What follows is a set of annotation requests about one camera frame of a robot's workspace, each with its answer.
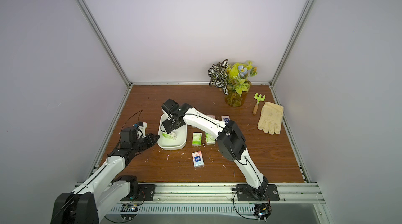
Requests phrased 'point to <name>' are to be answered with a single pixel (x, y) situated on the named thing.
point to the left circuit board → (129, 208)
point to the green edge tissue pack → (171, 135)
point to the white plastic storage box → (167, 144)
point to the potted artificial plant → (234, 78)
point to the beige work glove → (271, 118)
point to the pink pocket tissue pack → (225, 118)
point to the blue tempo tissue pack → (198, 158)
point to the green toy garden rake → (258, 98)
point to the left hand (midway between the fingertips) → (161, 135)
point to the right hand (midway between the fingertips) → (170, 123)
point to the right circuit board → (262, 210)
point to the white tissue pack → (210, 140)
